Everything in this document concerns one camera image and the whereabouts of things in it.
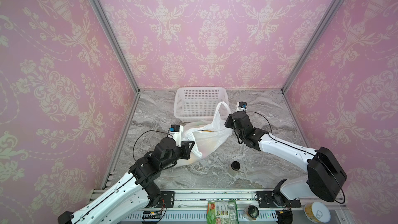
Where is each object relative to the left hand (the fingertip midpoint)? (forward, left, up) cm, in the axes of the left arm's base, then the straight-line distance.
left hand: (196, 145), depth 70 cm
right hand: (+20, -17, -3) cm, 26 cm away
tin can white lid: (-23, -53, -14) cm, 59 cm away
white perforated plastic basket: (+41, 0, -21) cm, 46 cm away
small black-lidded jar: (-5, -20, -11) cm, 23 cm away
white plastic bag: (+9, -6, -9) cm, 14 cm away
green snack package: (-24, -13, -18) cm, 33 cm away
